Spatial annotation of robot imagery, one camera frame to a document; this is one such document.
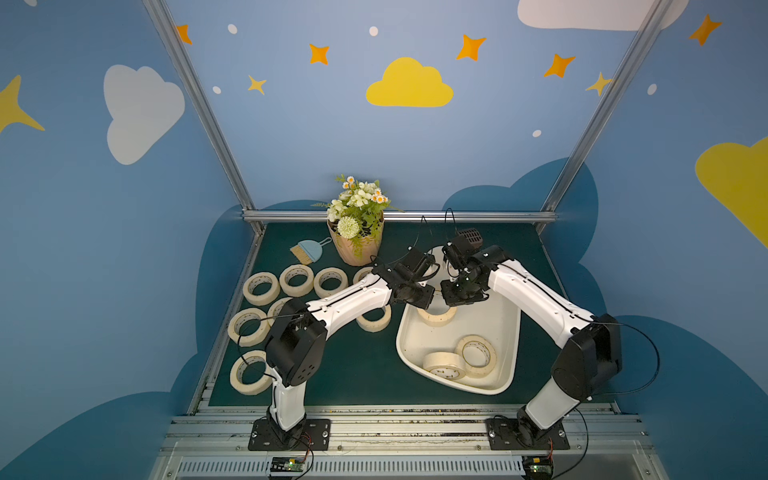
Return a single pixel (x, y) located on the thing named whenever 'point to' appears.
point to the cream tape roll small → (236, 373)
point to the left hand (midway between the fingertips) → (428, 292)
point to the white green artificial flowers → (357, 211)
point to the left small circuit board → (287, 464)
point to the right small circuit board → (538, 467)
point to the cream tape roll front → (444, 365)
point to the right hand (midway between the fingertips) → (453, 296)
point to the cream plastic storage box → (498, 321)
